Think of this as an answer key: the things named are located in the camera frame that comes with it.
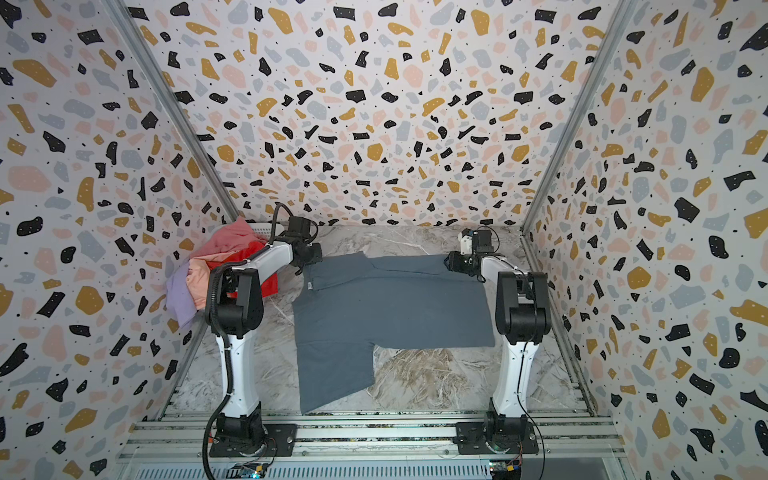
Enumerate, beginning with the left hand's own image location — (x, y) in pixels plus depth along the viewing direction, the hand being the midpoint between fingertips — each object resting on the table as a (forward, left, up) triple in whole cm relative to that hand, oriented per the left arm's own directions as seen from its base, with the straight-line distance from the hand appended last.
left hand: (315, 249), depth 105 cm
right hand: (-3, -47, 0) cm, 47 cm away
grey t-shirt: (-18, -12, -8) cm, 23 cm away
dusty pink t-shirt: (+4, +30, +2) cm, 30 cm away
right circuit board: (-64, -55, -7) cm, 84 cm away
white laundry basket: (+9, +20, +1) cm, 22 cm away
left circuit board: (-63, +7, -7) cm, 64 cm away
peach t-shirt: (-21, +27, +11) cm, 35 cm away
